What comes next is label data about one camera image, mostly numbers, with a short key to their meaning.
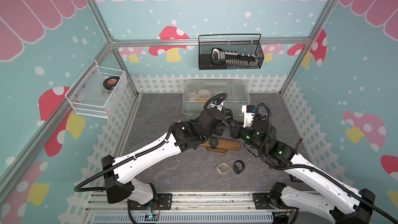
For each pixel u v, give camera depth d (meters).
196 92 0.92
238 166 0.85
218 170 0.82
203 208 0.74
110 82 0.79
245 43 0.92
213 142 0.85
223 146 0.85
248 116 0.60
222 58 0.87
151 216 0.71
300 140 0.96
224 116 0.65
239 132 0.59
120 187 0.41
